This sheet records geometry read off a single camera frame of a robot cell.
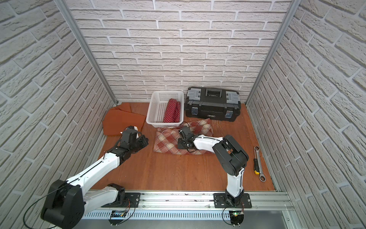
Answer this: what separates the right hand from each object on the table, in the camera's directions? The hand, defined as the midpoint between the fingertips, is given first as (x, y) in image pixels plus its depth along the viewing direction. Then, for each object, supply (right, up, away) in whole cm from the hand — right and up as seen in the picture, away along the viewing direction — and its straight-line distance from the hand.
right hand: (182, 144), depth 95 cm
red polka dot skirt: (-8, +23, +11) cm, 26 cm away
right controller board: (+29, -32, -25) cm, 50 cm away
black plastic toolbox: (+24, +29, +3) cm, 37 cm away
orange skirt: (-51, +18, +12) cm, 56 cm away
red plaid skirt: (-11, +4, -1) cm, 12 cm away
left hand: (-20, +7, -9) cm, 23 cm away
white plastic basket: (-21, +33, +22) cm, 45 cm away
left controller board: (-33, -32, -23) cm, 51 cm away
